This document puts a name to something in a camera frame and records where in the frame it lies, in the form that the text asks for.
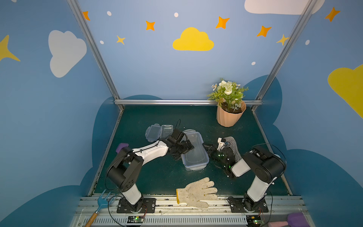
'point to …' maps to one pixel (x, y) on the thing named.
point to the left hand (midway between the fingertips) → (193, 151)
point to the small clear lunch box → (166, 130)
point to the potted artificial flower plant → (230, 106)
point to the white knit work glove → (194, 193)
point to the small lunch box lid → (153, 132)
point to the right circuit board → (254, 221)
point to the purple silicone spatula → (121, 145)
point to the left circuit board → (135, 219)
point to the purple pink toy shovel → (294, 220)
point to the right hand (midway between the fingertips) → (204, 143)
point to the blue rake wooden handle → (101, 203)
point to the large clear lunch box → (197, 158)
